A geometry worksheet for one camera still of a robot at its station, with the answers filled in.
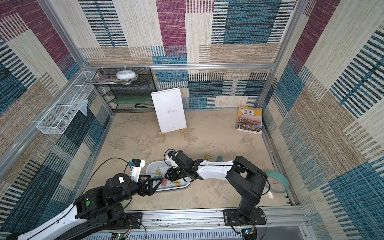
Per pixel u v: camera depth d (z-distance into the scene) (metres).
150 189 0.60
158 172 0.84
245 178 0.49
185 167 0.67
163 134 1.05
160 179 0.65
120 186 0.50
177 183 0.81
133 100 1.04
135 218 0.74
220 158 0.94
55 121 0.70
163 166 0.89
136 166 0.62
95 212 0.48
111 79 0.89
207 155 0.95
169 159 0.78
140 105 1.08
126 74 0.88
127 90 1.08
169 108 0.93
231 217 0.73
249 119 1.12
